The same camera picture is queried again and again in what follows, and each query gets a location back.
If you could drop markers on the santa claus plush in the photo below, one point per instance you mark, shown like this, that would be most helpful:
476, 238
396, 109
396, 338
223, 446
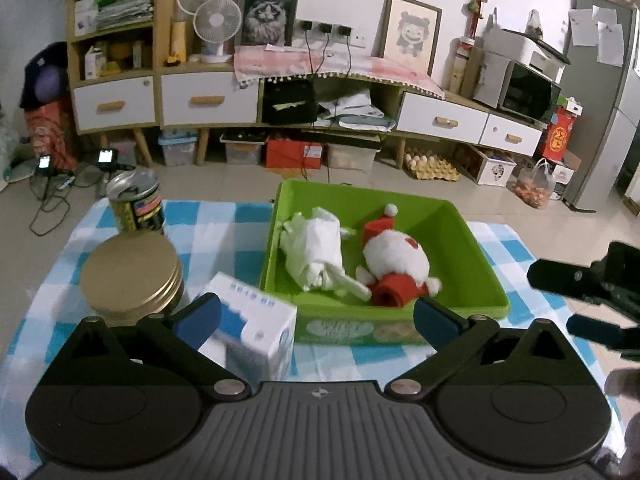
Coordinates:
396, 268

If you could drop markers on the wooden shelf unit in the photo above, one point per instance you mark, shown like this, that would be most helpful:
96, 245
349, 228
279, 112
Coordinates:
115, 51

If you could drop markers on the blue white milk carton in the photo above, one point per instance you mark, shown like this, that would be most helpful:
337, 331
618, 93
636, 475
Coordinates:
255, 337

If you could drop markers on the dark t-shirt hanging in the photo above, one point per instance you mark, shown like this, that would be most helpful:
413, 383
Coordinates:
46, 77

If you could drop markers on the white cloth plush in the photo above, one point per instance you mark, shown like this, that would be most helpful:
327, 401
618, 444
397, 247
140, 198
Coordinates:
313, 254

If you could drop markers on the open tin can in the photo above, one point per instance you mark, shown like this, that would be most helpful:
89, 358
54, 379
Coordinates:
134, 196

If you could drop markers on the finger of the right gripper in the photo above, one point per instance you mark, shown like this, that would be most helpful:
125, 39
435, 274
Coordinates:
606, 334
566, 280

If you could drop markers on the plastic bag of oranges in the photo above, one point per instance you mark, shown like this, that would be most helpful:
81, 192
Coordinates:
535, 185

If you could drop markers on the folded clothes in cabinet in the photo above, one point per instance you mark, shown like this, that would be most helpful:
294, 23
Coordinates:
354, 111

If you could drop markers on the green plastic bin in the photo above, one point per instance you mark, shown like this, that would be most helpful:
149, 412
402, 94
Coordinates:
353, 261

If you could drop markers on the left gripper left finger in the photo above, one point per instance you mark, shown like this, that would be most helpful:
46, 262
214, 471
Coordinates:
175, 341

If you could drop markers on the white desk fan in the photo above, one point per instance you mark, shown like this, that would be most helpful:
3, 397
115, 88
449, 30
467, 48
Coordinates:
215, 22

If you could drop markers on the wooden tv cabinet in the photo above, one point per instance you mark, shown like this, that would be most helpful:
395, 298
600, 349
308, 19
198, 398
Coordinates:
209, 96

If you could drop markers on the red storage box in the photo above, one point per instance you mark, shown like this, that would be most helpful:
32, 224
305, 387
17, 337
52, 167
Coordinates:
293, 154

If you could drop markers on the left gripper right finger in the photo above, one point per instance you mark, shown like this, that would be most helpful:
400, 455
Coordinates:
457, 342

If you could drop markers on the white cardboard box with pattern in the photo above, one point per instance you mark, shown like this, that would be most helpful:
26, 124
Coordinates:
484, 167

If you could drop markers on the black box in cabinet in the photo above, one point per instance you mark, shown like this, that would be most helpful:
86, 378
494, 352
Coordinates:
289, 102

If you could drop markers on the red gift box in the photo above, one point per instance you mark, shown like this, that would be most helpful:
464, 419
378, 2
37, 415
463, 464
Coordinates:
553, 141

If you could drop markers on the black microwave oven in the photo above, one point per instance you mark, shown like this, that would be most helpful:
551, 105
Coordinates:
516, 89

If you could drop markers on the grey refrigerator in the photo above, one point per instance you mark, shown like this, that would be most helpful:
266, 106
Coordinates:
603, 77

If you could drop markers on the egg carton tray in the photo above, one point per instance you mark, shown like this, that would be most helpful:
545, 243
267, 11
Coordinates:
426, 165

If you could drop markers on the pink table runner cloth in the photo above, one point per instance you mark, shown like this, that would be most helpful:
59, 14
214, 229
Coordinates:
253, 63

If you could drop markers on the cartoon girl framed picture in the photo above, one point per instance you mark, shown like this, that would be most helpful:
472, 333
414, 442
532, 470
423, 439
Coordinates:
410, 32

